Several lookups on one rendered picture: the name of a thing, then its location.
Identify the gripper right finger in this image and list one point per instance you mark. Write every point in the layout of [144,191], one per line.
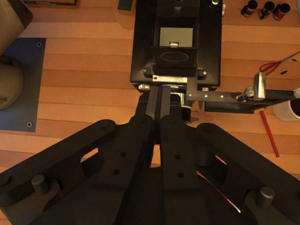
[234,152]

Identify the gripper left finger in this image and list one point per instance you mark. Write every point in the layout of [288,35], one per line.
[70,150]

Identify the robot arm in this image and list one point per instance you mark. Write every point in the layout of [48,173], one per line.
[9,79]

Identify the silver bolt bar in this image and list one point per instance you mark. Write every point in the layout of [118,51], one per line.
[168,79]

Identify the black finder hood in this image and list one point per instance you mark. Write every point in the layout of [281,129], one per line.
[174,57]

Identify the silver catch cap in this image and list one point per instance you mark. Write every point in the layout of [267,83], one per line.
[174,44]

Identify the red pencil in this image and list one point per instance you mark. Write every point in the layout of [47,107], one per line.
[269,133]

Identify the black lens barrel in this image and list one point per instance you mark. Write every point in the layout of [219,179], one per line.
[186,113]

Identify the white cup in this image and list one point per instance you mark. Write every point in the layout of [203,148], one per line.
[282,110]

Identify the silver clamp plate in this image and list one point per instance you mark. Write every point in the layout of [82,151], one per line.
[259,85]

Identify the silver round knob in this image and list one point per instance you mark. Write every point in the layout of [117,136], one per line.
[144,87]

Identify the grey focusing screen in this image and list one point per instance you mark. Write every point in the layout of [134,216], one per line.
[175,35]

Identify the silver side knob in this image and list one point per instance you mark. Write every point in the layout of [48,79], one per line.
[223,9]

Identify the yellow-banded black film canister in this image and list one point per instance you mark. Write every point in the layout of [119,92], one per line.
[249,8]
[266,9]

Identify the blue wood-framed tray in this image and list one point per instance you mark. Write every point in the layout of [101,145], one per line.
[51,2]

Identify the silver round button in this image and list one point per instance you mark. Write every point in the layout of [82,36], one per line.
[215,1]

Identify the green box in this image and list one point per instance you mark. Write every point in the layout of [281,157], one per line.
[126,5]

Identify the grey base plate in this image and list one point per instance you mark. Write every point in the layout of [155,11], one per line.
[28,89]

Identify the black camera body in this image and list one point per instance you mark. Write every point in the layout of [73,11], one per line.
[208,46]

